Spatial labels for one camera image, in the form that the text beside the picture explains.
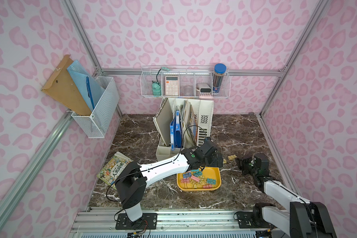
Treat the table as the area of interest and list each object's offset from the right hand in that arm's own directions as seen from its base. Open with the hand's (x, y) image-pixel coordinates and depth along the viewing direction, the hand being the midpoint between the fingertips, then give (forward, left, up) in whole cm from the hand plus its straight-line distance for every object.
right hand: (234, 155), depth 88 cm
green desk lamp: (+32, +47, +25) cm, 62 cm away
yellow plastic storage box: (-8, +14, -7) cm, 18 cm away
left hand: (-6, +12, +8) cm, 15 cm away
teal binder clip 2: (-14, +14, -6) cm, 21 cm away
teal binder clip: (-9, +22, -6) cm, 24 cm away
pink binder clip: (-17, +16, -5) cm, 24 cm away
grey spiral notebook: (+12, +41, +19) cm, 47 cm away
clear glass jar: (+35, +27, +20) cm, 49 cm away
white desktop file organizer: (+28, +17, +7) cm, 33 cm away
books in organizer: (+12, +27, +15) cm, 33 cm away
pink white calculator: (+37, +38, +23) cm, 58 cm away
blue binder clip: (-11, +28, -4) cm, 30 cm away
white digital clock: (+35, +17, +21) cm, 44 cm away
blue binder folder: (+7, +34, +13) cm, 37 cm away
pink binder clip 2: (-13, +24, -4) cm, 27 cm away
